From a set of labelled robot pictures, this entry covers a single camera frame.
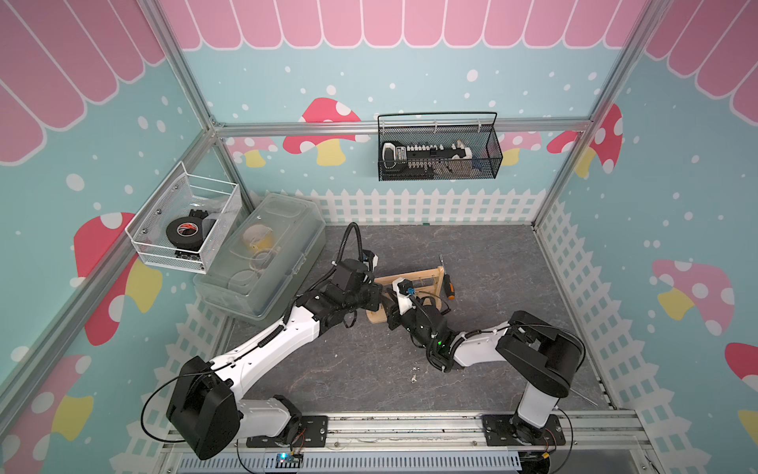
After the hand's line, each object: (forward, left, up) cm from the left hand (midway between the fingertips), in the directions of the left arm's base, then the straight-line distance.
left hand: (378, 293), depth 81 cm
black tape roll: (+6, +47, +17) cm, 51 cm away
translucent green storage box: (+4, +33, +1) cm, 33 cm away
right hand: (+1, -1, -2) cm, 3 cm away
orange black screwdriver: (+14, -23, -16) cm, 31 cm away
